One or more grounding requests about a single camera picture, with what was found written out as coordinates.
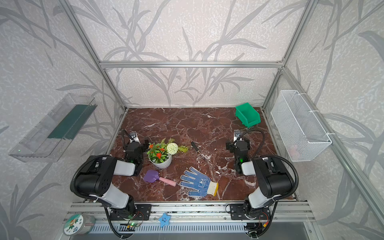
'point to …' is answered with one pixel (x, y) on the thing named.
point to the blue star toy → (164, 220)
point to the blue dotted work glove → (200, 182)
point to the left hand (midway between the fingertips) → (139, 134)
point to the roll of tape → (78, 224)
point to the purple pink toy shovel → (153, 175)
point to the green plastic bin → (247, 115)
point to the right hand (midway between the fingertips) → (238, 133)
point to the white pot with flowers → (160, 154)
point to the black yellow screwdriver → (194, 145)
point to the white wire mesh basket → (300, 131)
